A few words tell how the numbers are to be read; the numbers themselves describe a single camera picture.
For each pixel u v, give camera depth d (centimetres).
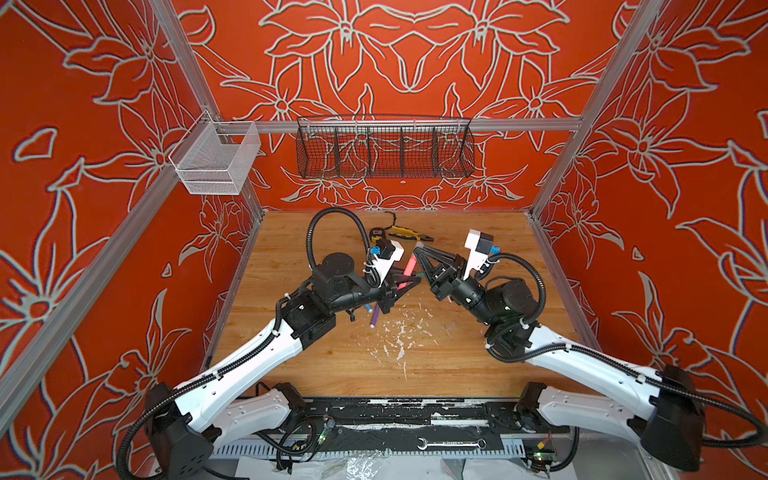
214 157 93
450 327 88
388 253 54
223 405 42
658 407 40
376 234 110
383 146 98
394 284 56
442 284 54
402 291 61
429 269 59
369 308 60
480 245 52
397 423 73
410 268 59
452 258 57
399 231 112
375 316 90
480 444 70
